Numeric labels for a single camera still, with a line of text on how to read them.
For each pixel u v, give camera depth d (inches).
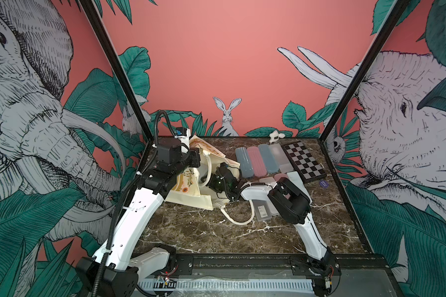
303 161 42.2
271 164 41.7
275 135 45.6
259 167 41.1
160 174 20.7
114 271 14.1
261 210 34.4
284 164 41.2
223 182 29.6
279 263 30.0
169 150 19.5
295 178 38.9
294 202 22.4
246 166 41.1
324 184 39.4
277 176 39.9
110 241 15.3
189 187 29.2
